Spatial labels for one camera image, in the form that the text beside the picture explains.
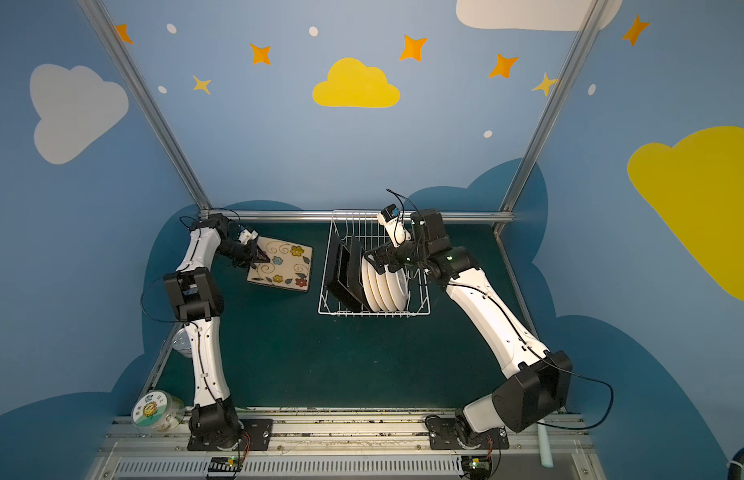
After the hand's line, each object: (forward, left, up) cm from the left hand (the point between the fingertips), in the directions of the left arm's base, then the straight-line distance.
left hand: (263, 261), depth 105 cm
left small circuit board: (-59, -3, -8) cm, 60 cm away
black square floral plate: (0, -9, -3) cm, 9 cm away
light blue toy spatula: (-57, -82, -3) cm, 100 cm away
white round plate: (-18, -38, +11) cm, 43 cm away
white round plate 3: (-18, -44, +10) cm, 48 cm away
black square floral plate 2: (-16, -30, +15) cm, 37 cm away
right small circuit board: (-59, -66, -7) cm, 89 cm away
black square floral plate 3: (-18, -35, +13) cm, 42 cm away
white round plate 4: (-15, -47, +8) cm, 50 cm away
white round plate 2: (-18, -41, +10) cm, 46 cm away
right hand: (-14, -42, +27) cm, 51 cm away
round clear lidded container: (-49, +12, +4) cm, 51 cm away
